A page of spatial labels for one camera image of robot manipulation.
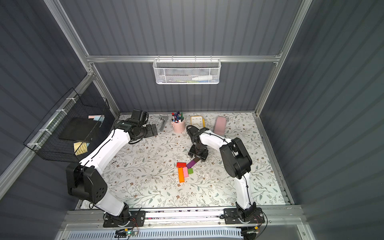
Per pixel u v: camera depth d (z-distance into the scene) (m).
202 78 0.89
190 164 0.93
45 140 0.62
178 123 1.01
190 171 0.89
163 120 1.15
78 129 0.73
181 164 0.93
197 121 1.13
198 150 0.81
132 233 0.69
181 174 0.88
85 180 0.43
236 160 0.56
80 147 0.61
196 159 0.94
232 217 0.72
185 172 0.89
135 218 0.73
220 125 1.11
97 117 0.81
